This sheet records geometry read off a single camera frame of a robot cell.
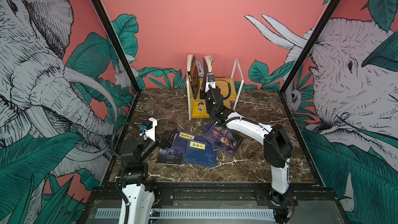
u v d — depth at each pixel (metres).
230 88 0.65
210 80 0.67
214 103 0.60
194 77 0.78
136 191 0.49
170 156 0.86
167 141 0.61
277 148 0.50
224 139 0.92
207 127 0.98
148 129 0.57
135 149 0.51
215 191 0.77
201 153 0.88
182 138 0.93
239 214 0.70
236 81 1.23
